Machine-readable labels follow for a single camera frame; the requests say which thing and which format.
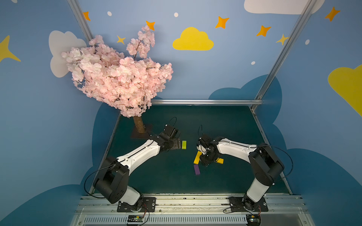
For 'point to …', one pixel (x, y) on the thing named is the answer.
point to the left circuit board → (135, 219)
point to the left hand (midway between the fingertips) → (175, 141)
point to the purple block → (197, 169)
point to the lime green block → (184, 144)
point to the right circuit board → (253, 220)
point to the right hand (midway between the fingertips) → (206, 160)
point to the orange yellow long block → (220, 160)
